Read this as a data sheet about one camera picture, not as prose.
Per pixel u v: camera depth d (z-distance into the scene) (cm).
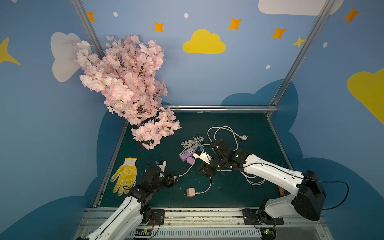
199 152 67
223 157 61
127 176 87
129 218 58
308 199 40
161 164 77
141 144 67
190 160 91
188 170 87
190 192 80
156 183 67
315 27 76
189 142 98
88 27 75
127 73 64
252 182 86
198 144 95
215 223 73
